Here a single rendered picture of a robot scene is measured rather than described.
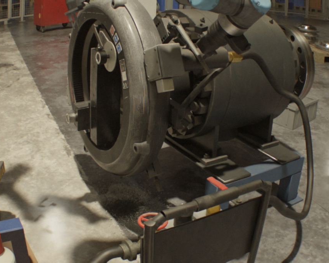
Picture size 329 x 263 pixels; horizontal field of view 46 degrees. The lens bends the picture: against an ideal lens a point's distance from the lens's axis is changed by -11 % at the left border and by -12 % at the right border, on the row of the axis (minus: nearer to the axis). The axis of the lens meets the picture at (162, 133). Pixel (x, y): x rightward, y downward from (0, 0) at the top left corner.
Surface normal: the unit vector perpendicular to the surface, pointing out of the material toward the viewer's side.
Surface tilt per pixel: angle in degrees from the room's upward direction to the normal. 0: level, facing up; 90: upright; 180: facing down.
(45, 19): 90
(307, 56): 66
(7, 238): 97
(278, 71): 79
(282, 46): 57
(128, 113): 90
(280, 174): 90
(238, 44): 49
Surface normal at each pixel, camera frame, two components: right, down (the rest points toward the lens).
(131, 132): -0.59, 0.38
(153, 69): -0.85, 0.18
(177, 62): 0.49, -0.03
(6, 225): 0.10, -0.87
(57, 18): 0.58, 0.33
